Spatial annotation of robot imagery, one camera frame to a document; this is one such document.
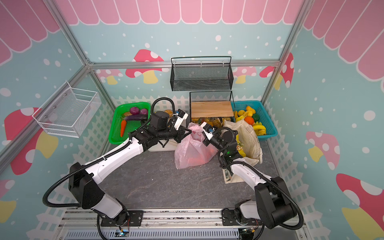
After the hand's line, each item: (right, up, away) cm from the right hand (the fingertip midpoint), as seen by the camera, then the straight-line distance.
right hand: (199, 125), depth 77 cm
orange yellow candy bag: (+8, +3, +29) cm, 31 cm away
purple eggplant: (-42, +7, +34) cm, 55 cm away
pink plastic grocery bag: (-3, -14, +5) cm, 15 cm away
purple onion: (-48, +12, +36) cm, 61 cm away
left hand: (-5, -4, -1) cm, 6 cm away
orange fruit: (+35, +4, +26) cm, 44 cm away
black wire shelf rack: (+10, +16, +31) cm, 36 cm away
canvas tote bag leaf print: (+28, -9, +9) cm, 31 cm away
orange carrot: (-55, +2, +33) cm, 64 cm away
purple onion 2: (-41, +12, +36) cm, 56 cm away
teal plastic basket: (+48, +6, +31) cm, 58 cm away
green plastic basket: (-60, +11, +38) cm, 71 cm away
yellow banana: (+41, -2, +23) cm, 47 cm away
